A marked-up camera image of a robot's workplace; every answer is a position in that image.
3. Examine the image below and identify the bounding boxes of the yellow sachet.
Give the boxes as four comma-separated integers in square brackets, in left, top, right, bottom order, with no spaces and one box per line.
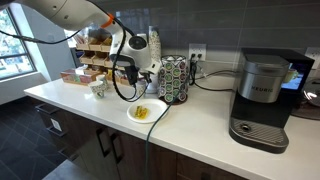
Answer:
[137,107,150,120]
[133,105,143,118]

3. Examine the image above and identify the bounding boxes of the black cabinet door handle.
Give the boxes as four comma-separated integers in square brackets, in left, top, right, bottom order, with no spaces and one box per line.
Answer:
[110,132,125,165]
[96,126,111,159]

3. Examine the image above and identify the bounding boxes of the wooden sachet organizer rack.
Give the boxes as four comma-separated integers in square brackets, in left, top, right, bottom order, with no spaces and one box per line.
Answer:
[75,32,134,87]

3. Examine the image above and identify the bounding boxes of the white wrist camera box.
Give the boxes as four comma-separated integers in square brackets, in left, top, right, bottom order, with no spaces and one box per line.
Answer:
[141,59,162,76]

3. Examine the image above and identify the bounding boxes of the white wall power outlet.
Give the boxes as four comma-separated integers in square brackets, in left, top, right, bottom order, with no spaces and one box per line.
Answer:
[304,47,320,70]
[187,43,208,62]

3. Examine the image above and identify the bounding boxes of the window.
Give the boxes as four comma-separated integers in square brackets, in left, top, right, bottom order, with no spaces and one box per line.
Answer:
[0,7,38,81]

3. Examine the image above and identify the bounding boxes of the tall paper cup stack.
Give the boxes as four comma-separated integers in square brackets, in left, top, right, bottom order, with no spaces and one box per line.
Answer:
[148,25,163,66]

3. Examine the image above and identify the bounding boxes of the white round plate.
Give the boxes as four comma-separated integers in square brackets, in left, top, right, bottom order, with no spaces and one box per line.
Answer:
[126,98,169,125]

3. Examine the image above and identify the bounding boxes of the wooden tea bag box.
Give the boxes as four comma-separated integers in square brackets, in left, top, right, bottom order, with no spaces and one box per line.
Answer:
[60,67,98,87]

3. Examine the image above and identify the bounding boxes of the dark wooden counter cabinet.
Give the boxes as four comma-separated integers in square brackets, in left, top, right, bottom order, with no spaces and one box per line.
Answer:
[34,96,249,180]

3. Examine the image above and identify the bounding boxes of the coffee pod carousel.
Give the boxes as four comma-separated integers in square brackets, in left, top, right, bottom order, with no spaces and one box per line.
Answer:
[157,54,190,105]

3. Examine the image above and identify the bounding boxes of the black power cable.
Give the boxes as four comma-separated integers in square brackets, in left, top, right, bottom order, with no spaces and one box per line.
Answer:
[189,53,235,93]
[194,68,241,81]

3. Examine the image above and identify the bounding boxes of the orange cable tie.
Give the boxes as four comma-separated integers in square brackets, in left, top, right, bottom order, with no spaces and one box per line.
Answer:
[100,13,115,30]

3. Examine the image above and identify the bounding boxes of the white cabinet label sticker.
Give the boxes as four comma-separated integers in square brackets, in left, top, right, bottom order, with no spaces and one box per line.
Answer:
[50,118,63,133]

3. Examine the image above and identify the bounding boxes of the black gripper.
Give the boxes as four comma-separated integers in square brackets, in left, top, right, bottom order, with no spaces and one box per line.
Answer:
[123,63,153,87]

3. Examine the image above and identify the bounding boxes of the silver appliance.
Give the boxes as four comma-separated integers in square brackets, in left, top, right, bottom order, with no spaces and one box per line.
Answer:
[291,77,320,121]

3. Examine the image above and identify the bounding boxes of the Keurig coffee machine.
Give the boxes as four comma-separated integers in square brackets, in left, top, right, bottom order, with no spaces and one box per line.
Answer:
[228,48,316,155]

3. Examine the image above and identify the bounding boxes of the patterned paper coffee cup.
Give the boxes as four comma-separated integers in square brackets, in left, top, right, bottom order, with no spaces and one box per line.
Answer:
[134,79,148,100]
[88,80,106,101]
[95,74,110,90]

